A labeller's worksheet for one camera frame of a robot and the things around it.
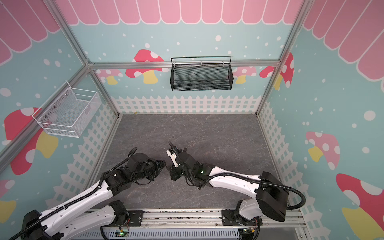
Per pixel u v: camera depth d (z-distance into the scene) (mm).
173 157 672
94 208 503
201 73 945
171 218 759
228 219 742
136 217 745
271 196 415
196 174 573
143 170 605
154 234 711
